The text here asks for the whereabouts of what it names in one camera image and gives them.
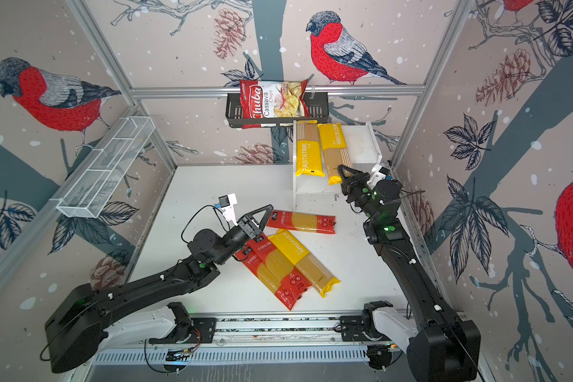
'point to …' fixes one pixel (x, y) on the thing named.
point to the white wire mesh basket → (99, 177)
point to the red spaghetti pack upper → (274, 256)
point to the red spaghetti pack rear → (302, 221)
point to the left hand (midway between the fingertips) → (270, 211)
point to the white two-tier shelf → (363, 150)
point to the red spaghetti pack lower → (268, 274)
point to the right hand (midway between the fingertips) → (330, 169)
